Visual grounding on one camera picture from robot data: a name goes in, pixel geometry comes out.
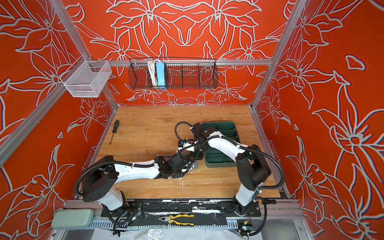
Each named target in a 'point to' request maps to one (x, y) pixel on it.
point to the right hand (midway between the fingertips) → (190, 154)
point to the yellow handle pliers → (170, 219)
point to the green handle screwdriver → (116, 123)
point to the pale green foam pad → (71, 218)
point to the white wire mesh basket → (86, 78)
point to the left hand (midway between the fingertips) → (182, 163)
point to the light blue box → (161, 74)
